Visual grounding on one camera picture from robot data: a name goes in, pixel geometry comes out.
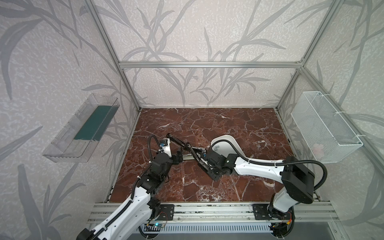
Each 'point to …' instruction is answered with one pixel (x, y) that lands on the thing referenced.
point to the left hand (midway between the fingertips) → (177, 143)
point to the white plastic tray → (226, 144)
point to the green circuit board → (158, 225)
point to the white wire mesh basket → (329, 136)
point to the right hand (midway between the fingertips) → (211, 166)
